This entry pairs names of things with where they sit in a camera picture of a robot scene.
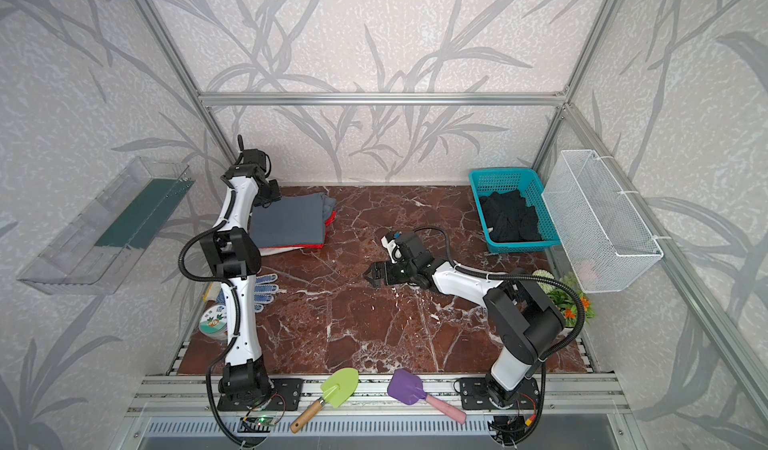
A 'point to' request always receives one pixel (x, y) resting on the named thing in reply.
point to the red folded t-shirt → (316, 246)
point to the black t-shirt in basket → (510, 218)
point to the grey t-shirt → (290, 219)
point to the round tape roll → (213, 320)
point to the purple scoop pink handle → (406, 387)
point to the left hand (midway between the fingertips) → (273, 186)
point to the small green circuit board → (257, 421)
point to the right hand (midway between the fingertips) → (377, 265)
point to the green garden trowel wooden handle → (337, 390)
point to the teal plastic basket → (487, 180)
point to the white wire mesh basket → (604, 237)
